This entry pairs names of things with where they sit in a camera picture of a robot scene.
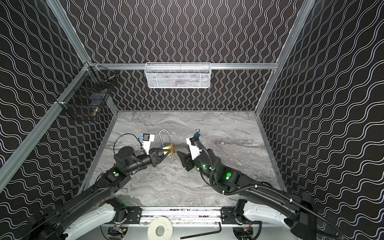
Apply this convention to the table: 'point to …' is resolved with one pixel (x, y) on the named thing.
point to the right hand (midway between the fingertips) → (182, 149)
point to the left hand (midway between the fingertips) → (172, 152)
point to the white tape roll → (163, 221)
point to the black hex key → (203, 233)
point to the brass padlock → (171, 147)
